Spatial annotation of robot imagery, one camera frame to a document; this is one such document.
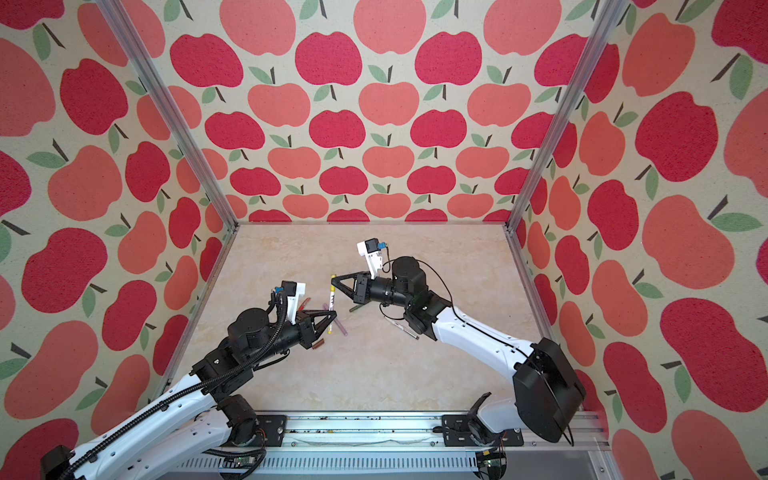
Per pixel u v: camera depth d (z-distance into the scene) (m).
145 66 0.78
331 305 0.69
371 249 0.66
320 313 0.67
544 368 0.43
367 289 0.63
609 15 0.69
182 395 0.49
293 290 0.63
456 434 0.73
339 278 0.69
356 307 0.96
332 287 0.69
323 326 0.67
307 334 0.62
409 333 0.91
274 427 0.75
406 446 0.73
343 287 0.69
